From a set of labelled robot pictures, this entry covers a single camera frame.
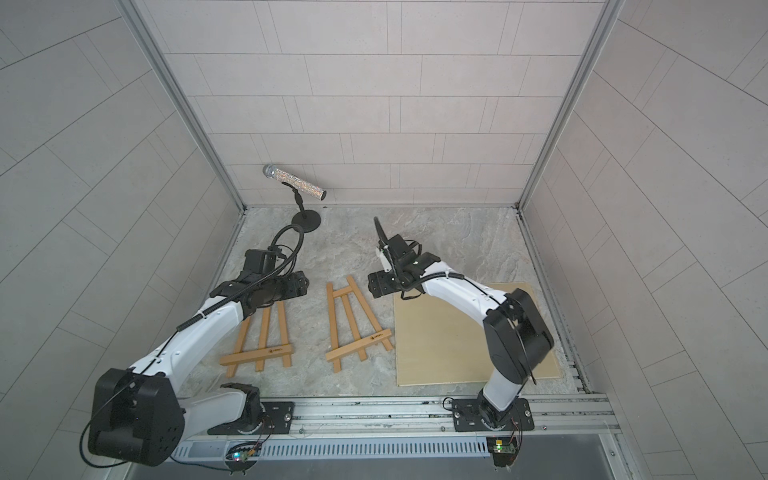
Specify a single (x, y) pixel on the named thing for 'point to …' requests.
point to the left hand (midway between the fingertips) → (303, 279)
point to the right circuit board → (503, 448)
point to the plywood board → (438, 344)
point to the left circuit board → (241, 457)
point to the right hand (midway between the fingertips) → (381, 283)
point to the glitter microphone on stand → (307, 219)
